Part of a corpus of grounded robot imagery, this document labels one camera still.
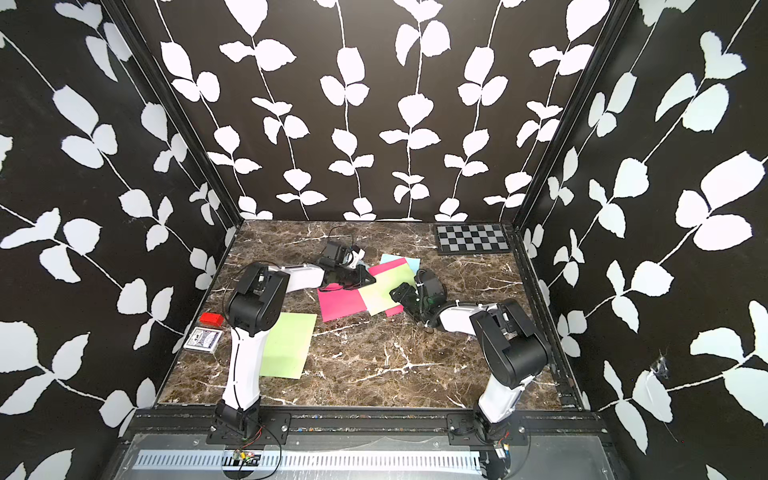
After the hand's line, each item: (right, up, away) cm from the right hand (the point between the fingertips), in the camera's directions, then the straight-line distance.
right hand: (391, 293), depth 94 cm
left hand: (-5, +5, +8) cm, 10 cm away
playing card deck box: (-56, -13, -6) cm, 58 cm away
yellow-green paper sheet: (-5, -2, +6) cm, 8 cm away
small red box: (-58, -8, 0) cm, 59 cm away
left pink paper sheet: (-18, -3, +1) cm, 18 cm away
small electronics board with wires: (-35, -36, -24) cm, 55 cm away
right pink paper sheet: (+2, -6, +1) cm, 7 cm away
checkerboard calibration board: (+27, +18, +20) cm, 38 cm away
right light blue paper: (+8, +9, +14) cm, 18 cm away
